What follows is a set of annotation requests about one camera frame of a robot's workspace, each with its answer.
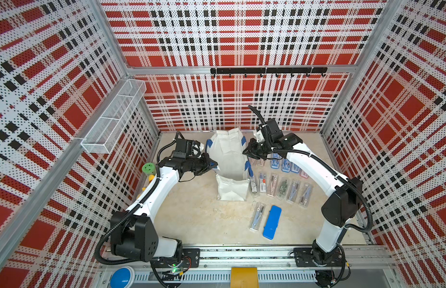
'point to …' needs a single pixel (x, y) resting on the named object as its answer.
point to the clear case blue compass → (258, 216)
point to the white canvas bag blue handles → (226, 149)
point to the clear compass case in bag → (253, 185)
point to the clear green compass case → (282, 189)
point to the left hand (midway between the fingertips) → (219, 163)
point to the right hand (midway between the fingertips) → (245, 153)
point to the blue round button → (120, 278)
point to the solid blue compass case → (272, 222)
